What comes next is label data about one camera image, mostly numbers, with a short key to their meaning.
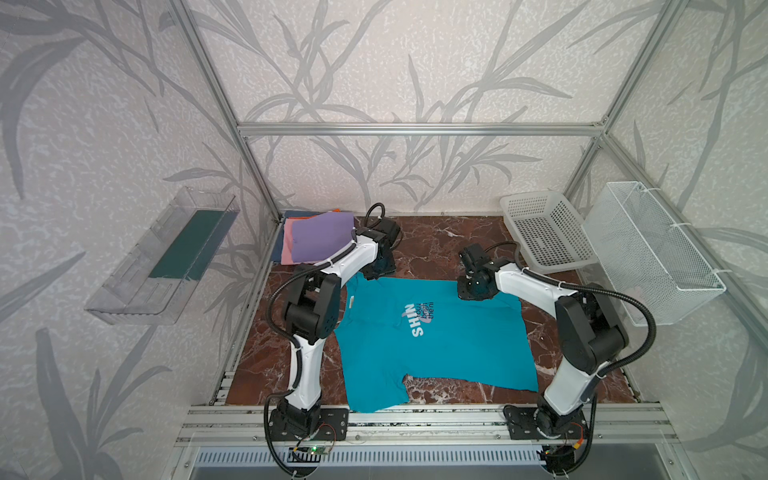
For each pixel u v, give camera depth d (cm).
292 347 57
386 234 79
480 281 69
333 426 72
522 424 74
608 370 51
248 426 75
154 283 64
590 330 48
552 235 114
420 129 93
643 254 65
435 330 90
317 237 105
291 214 119
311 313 53
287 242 103
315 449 71
